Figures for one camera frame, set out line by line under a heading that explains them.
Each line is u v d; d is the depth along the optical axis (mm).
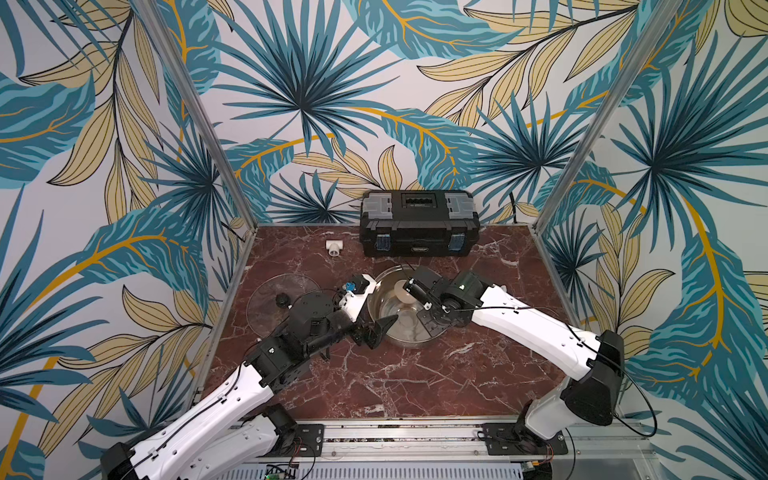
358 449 732
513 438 733
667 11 678
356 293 554
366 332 592
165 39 709
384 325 581
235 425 456
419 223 1001
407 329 666
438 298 555
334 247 1092
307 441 733
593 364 414
